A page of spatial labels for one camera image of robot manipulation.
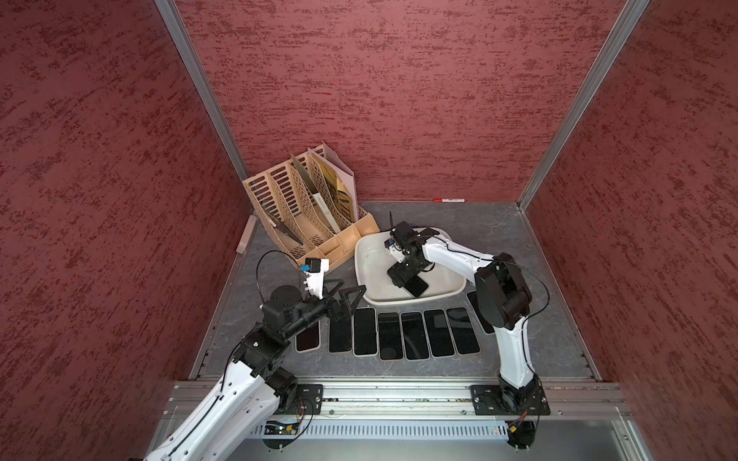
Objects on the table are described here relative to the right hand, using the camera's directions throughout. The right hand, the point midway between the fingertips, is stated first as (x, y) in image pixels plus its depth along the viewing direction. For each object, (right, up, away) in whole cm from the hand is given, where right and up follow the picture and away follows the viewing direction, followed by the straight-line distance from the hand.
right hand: (407, 276), depth 96 cm
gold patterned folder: (-22, +29, -5) cm, 37 cm away
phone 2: (-21, -16, -11) cm, 29 cm away
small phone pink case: (+16, -15, -10) cm, 24 cm away
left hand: (-16, +1, -25) cm, 30 cm away
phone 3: (-6, -17, -11) cm, 21 cm away
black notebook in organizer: (-48, +18, +14) cm, 53 cm away
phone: (-30, -16, -14) cm, 37 cm away
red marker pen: (+21, +29, +27) cm, 44 cm away
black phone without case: (+3, -3, -1) cm, 4 cm away
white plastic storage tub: (-12, +5, +7) cm, 15 cm away
